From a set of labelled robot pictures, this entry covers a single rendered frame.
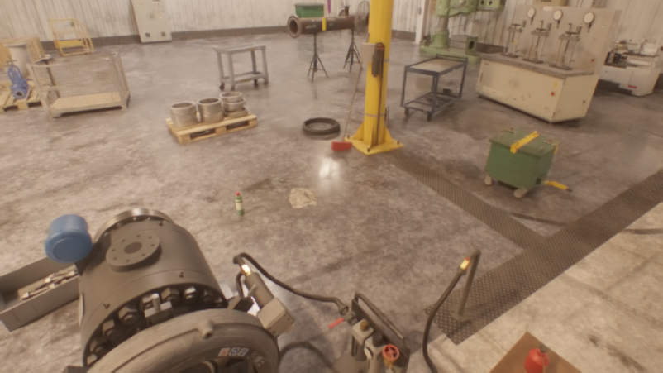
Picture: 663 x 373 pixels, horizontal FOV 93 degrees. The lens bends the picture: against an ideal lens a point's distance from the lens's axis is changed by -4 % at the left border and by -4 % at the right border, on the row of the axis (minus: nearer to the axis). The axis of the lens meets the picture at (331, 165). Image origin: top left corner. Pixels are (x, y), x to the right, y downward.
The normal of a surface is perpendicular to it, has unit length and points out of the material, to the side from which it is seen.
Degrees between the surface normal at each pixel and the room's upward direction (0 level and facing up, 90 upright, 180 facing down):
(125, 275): 10
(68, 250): 90
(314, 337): 0
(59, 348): 0
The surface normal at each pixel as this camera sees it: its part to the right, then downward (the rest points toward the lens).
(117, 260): 0.00, -0.88
